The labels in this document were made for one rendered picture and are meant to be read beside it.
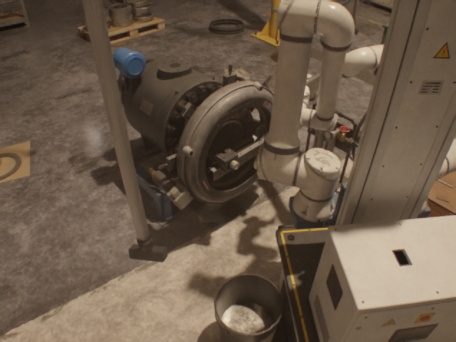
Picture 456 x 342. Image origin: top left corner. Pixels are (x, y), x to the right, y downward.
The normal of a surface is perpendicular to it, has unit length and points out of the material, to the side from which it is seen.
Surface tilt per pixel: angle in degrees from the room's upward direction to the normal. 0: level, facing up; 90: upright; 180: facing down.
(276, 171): 80
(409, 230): 0
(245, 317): 0
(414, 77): 90
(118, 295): 0
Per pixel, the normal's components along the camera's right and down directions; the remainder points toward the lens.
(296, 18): -0.33, 0.46
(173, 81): -0.23, -0.61
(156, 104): -0.60, -0.12
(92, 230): 0.00, -0.77
